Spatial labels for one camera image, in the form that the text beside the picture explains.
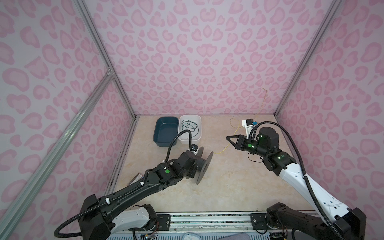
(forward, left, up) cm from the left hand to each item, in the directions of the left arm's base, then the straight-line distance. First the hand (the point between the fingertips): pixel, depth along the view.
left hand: (194, 160), depth 77 cm
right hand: (+5, -16, +13) cm, 21 cm away
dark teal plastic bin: (+35, +22, -17) cm, 44 cm away
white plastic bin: (+28, +9, -20) cm, 36 cm away
